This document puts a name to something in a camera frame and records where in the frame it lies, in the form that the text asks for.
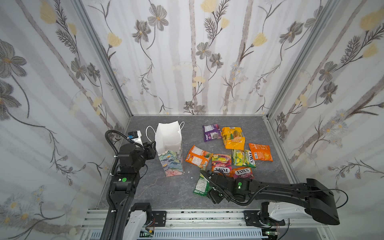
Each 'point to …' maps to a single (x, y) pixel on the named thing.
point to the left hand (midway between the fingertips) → (149, 138)
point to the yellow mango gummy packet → (232, 138)
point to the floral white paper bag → (168, 139)
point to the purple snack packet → (211, 132)
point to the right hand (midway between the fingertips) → (206, 189)
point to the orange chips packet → (261, 152)
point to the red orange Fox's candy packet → (221, 164)
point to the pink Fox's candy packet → (242, 172)
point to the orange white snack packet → (198, 157)
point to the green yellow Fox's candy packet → (240, 157)
